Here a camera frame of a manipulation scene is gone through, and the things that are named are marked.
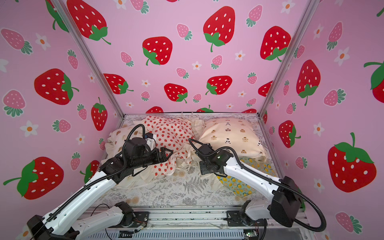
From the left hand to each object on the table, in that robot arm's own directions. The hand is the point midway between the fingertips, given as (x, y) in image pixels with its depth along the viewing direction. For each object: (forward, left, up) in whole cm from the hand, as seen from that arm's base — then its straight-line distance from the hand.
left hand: (169, 152), depth 72 cm
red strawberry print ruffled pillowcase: (+23, +1, -14) cm, 27 cm away
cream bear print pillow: (+17, +43, -19) cm, 50 cm away
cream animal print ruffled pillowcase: (+13, -38, -2) cm, 40 cm away
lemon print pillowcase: (-11, -37, -17) cm, 42 cm away
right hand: (-2, -18, -12) cm, 22 cm away
